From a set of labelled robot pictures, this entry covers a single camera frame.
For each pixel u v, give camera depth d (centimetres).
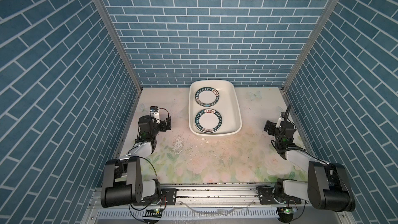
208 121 100
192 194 75
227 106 109
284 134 68
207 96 113
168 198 74
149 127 69
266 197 74
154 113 77
